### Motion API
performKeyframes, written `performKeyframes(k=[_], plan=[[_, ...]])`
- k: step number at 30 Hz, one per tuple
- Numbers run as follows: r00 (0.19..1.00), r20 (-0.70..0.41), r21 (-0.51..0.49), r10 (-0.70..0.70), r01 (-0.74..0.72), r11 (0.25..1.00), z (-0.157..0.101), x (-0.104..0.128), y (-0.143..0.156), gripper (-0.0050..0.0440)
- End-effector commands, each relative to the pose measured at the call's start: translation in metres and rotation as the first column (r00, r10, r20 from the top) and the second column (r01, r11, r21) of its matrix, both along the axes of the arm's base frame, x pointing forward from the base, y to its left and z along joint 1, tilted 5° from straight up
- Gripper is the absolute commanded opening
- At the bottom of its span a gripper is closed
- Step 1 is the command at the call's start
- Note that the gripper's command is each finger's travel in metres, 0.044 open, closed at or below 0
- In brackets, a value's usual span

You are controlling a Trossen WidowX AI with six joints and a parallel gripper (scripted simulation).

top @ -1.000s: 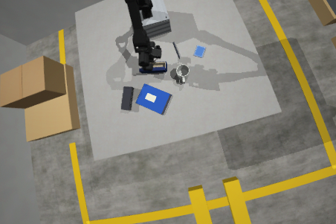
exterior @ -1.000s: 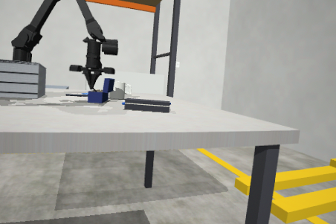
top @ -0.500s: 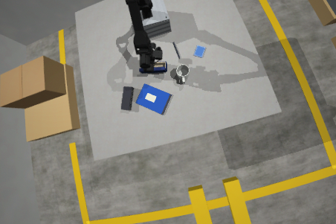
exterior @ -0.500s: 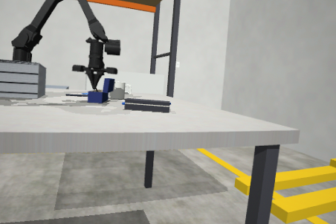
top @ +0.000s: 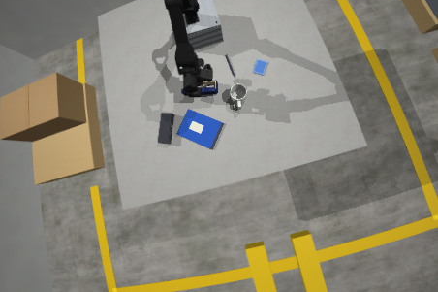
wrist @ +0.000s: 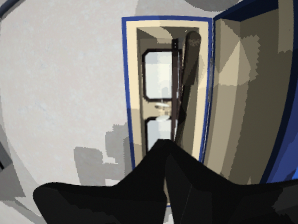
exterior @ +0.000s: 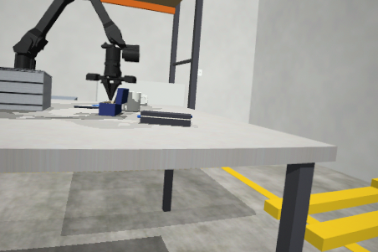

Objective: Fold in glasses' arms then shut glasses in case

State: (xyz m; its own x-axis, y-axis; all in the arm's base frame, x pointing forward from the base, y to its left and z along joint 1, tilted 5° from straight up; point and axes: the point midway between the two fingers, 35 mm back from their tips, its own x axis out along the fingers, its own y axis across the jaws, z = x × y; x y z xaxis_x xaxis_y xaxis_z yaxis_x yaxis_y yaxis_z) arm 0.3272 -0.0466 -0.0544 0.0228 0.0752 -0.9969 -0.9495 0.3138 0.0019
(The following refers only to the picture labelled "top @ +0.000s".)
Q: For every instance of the blue notebook with white label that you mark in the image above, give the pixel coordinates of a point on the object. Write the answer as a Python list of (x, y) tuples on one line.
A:
[(200, 129)]

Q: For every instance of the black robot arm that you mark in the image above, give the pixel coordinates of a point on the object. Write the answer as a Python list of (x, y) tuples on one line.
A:
[(184, 54)]

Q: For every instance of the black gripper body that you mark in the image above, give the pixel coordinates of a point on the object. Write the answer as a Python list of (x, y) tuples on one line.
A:
[(199, 92)]

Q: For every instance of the white mug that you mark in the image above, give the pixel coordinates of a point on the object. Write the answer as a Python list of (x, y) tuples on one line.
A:
[(238, 91)]

